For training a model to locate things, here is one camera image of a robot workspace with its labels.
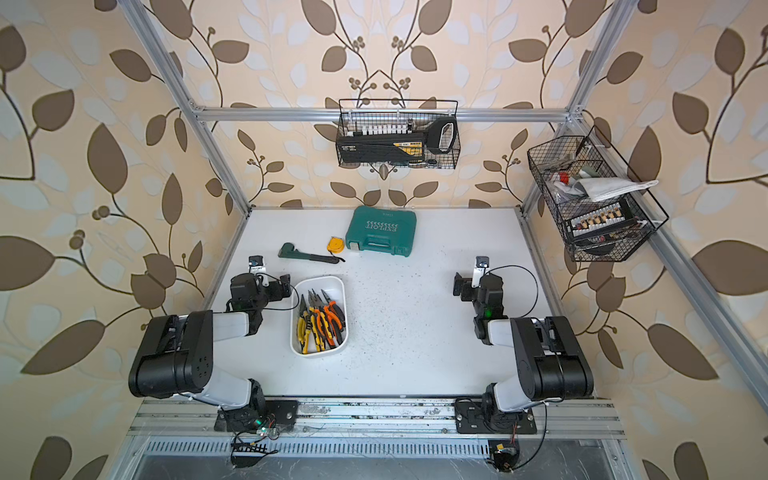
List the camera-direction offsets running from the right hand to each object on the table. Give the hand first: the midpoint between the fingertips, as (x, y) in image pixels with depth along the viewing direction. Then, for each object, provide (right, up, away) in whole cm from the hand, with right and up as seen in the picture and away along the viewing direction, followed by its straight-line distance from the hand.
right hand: (474, 274), depth 94 cm
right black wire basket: (+23, +33, -6) cm, 41 cm away
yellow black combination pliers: (-51, -13, -9) cm, 54 cm away
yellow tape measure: (-47, +9, +14) cm, 50 cm away
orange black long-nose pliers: (-43, -12, -7) cm, 45 cm away
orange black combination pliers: (-46, -12, -8) cm, 48 cm away
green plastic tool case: (-31, +15, +14) cm, 37 cm away
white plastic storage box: (-44, -5, 0) cm, 44 cm away
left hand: (-64, 0, 0) cm, 64 cm away
